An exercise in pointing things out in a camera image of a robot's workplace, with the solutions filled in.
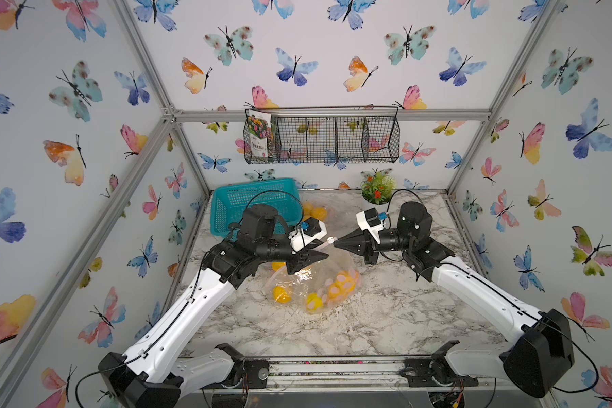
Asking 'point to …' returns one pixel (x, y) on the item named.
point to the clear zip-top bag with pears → (336, 280)
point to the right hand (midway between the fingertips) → (339, 242)
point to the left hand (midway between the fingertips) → (324, 247)
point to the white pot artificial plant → (376, 191)
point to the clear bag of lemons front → (280, 286)
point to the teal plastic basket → (229, 202)
